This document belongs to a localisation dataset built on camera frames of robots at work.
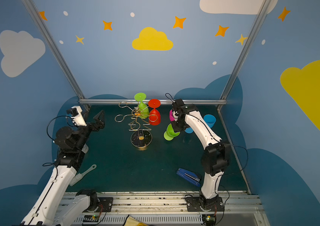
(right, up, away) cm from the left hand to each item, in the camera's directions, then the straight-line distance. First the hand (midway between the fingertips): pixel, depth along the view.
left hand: (93, 110), depth 68 cm
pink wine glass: (+41, -3, +27) cm, 49 cm away
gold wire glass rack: (+19, -17, +31) cm, 40 cm away
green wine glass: (+38, -13, +14) cm, 43 cm away
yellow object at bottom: (+18, -55, +1) cm, 58 cm away
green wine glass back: (+23, +2, +12) cm, 26 cm away
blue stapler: (+50, -38, +14) cm, 64 cm away
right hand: (+45, -9, +19) cm, 50 cm away
